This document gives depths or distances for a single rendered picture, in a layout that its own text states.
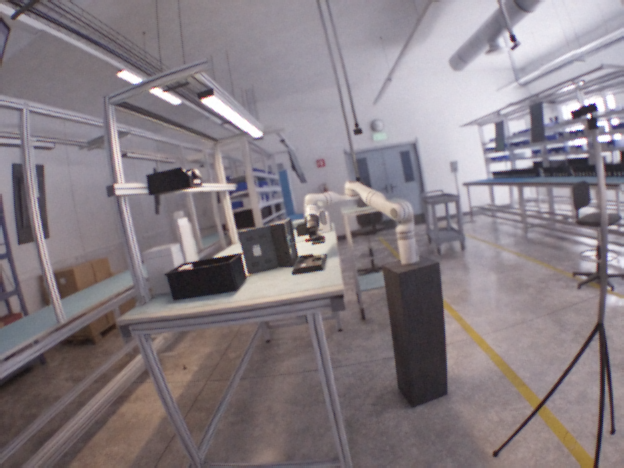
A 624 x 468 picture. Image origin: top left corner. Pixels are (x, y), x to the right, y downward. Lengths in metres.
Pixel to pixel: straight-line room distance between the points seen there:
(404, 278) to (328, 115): 6.93
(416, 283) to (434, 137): 7.14
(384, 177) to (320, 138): 1.84
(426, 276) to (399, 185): 6.73
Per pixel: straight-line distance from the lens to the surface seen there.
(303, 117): 8.33
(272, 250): 1.56
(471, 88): 9.39
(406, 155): 8.46
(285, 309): 1.14
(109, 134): 1.57
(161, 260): 1.57
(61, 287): 4.85
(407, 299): 1.72
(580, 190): 3.63
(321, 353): 1.22
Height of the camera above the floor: 1.32
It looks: 7 degrees down
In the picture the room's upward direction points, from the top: 11 degrees counter-clockwise
